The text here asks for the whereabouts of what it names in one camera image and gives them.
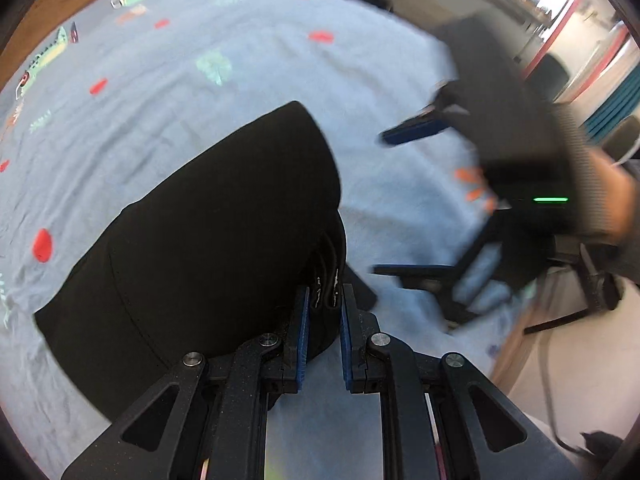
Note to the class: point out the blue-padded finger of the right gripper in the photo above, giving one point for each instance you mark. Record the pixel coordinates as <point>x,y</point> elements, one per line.
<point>427,123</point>

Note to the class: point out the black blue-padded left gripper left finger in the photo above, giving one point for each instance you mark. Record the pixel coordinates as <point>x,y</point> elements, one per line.
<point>206,418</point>

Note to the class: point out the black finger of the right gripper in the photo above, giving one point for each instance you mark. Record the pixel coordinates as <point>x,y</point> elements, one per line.
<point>440,281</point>

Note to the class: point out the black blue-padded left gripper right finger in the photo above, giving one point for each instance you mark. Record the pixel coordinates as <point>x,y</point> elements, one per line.
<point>441,418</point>

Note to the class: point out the black pants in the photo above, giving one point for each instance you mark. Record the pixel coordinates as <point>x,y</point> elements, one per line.
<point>231,246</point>

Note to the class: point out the blue patterned bed sheet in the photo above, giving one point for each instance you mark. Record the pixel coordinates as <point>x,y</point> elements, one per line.
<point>133,100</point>

